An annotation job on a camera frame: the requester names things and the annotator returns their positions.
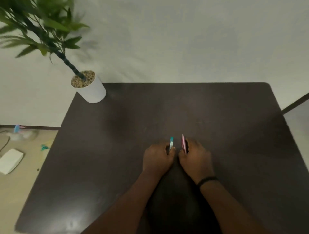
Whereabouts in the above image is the person's left forearm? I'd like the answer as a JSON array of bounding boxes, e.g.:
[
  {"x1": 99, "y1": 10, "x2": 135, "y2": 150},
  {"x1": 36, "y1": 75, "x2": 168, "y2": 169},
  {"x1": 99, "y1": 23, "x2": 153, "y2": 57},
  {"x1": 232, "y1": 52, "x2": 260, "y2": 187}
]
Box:
[{"x1": 81, "y1": 172, "x2": 164, "y2": 234}]

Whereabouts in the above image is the person's left hand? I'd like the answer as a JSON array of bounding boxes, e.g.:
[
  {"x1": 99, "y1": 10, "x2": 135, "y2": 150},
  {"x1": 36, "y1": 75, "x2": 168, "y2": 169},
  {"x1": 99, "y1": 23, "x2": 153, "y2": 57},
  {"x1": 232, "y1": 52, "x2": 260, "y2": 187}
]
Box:
[{"x1": 142, "y1": 141, "x2": 175, "y2": 179}]

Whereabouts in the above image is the white plant pot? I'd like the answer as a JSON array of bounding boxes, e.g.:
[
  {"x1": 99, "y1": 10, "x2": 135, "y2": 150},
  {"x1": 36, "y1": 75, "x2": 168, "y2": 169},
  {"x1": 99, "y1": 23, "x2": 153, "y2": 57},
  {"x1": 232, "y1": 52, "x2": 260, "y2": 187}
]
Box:
[{"x1": 70, "y1": 70, "x2": 107, "y2": 104}]

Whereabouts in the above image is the person's right forearm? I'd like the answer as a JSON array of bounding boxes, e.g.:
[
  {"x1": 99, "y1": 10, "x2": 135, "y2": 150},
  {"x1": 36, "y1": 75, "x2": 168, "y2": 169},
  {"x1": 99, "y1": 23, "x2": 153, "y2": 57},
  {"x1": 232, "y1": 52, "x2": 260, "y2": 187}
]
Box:
[{"x1": 199, "y1": 181, "x2": 268, "y2": 234}]

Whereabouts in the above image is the white flat box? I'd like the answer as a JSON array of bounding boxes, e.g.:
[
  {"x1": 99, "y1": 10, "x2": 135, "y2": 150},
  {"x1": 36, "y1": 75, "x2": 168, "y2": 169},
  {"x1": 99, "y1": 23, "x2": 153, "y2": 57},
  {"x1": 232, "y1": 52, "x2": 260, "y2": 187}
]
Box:
[{"x1": 0, "y1": 148, "x2": 24, "y2": 175}]

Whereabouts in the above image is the clear round dish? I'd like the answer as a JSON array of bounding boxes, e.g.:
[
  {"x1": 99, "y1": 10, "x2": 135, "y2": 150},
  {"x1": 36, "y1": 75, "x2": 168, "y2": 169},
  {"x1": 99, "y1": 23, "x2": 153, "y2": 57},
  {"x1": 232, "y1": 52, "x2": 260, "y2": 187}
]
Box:
[{"x1": 5, "y1": 124, "x2": 39, "y2": 142}]

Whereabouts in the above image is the green artificial plant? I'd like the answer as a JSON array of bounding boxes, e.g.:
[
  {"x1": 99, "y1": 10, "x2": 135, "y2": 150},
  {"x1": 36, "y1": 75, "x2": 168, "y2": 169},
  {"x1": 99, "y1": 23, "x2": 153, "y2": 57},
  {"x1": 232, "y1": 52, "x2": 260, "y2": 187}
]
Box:
[{"x1": 0, "y1": 0, "x2": 91, "y2": 81}]

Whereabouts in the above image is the person's right hand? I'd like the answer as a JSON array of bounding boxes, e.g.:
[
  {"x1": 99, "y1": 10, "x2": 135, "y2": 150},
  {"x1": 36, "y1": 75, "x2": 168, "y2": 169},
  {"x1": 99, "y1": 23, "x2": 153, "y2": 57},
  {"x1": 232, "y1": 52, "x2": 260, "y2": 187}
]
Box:
[{"x1": 178, "y1": 138, "x2": 215, "y2": 185}]

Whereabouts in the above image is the black wristband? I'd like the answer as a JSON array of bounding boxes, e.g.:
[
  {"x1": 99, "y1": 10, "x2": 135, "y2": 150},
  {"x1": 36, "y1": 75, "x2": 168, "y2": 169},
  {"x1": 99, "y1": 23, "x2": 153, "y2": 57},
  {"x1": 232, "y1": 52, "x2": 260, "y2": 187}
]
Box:
[{"x1": 197, "y1": 176, "x2": 218, "y2": 190}]

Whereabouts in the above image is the beige packet with teal print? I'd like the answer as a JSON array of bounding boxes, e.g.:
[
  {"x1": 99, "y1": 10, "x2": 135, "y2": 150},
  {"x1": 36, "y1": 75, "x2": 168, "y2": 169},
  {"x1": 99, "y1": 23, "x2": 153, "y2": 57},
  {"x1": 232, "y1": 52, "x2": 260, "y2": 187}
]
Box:
[{"x1": 40, "y1": 139, "x2": 53, "y2": 152}]

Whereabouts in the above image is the pink mechanical pencil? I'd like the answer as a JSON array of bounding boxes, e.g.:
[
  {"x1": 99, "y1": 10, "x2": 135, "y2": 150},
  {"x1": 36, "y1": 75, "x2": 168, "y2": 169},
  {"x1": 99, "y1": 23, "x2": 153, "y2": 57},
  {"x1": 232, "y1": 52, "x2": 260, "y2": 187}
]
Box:
[{"x1": 181, "y1": 134, "x2": 189, "y2": 155}]

